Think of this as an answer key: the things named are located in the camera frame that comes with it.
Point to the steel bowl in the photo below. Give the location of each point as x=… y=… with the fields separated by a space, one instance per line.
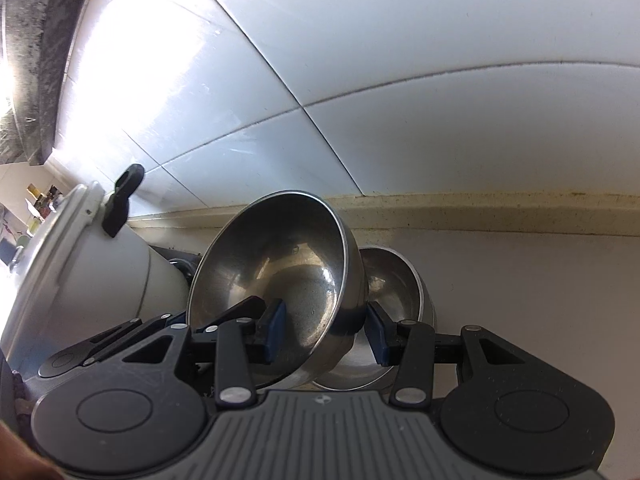
x=396 y=285
x=293 y=246

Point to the black range hood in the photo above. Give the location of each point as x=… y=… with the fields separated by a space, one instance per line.
x=36 y=40

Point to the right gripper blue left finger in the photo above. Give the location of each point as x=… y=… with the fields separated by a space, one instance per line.
x=271 y=328

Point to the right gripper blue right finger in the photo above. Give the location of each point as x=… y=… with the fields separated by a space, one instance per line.
x=387 y=339

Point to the black gas stove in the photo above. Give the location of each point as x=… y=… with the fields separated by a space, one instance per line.
x=185 y=262

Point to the silver pressure cooker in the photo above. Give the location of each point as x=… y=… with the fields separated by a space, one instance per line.
x=84 y=271

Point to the person's right hand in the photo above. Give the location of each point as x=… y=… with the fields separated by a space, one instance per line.
x=18 y=462

